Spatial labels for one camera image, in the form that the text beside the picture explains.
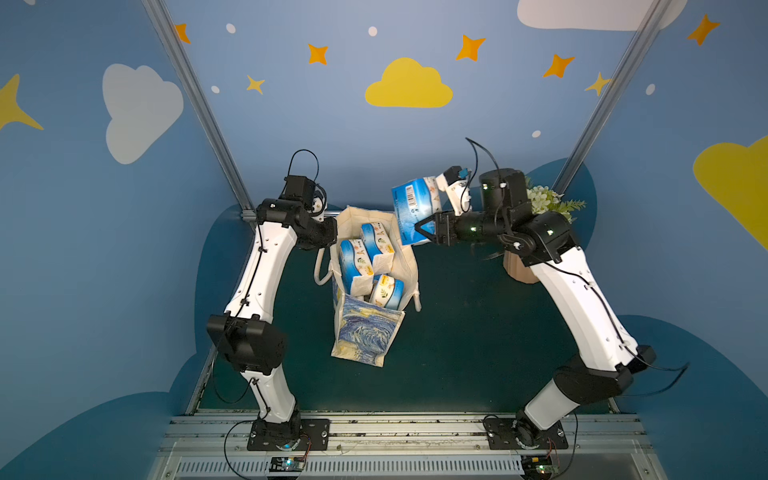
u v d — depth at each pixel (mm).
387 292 756
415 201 595
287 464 705
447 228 538
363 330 749
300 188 615
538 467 710
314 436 737
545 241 417
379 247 819
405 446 734
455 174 546
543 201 857
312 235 673
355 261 780
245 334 447
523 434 659
